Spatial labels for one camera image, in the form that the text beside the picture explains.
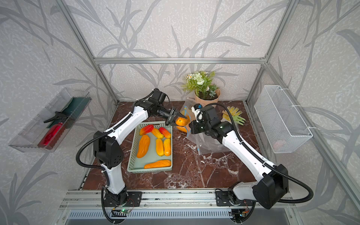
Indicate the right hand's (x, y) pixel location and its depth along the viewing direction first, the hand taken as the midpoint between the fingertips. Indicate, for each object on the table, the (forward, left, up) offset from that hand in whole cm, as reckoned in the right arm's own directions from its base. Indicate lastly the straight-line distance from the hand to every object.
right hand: (189, 124), depth 77 cm
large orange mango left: (-3, +29, -18) cm, 35 cm away
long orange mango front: (-15, +17, -18) cm, 29 cm away
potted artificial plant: (+29, -9, +5) cm, 30 cm away
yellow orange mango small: (+6, +22, -20) cm, 30 cm away
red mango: (+7, +29, -16) cm, 34 cm away
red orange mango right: (+7, +17, -19) cm, 27 cm away
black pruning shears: (-3, +60, +13) cm, 62 cm away
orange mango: (-4, +14, -19) cm, 24 cm away
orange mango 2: (+9, +5, -18) cm, 20 cm away
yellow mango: (-4, +19, -19) cm, 27 cm away
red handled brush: (-14, +58, +13) cm, 61 cm away
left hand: (0, +2, +5) cm, 5 cm away
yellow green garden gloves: (+27, -37, -24) cm, 52 cm away
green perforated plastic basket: (-3, +26, -24) cm, 35 cm away
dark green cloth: (+1, +56, +13) cm, 58 cm away
